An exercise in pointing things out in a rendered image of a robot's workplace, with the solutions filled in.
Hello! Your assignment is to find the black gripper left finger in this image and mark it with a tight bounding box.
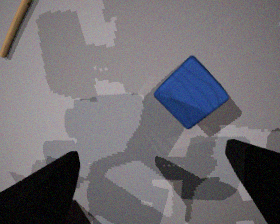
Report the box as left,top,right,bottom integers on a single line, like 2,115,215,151
0,151,80,224

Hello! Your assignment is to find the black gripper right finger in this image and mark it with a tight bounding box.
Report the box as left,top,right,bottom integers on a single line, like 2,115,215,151
225,139,280,224

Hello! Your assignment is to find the blue square block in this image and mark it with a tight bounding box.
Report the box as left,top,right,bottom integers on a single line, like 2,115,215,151
155,56,229,129

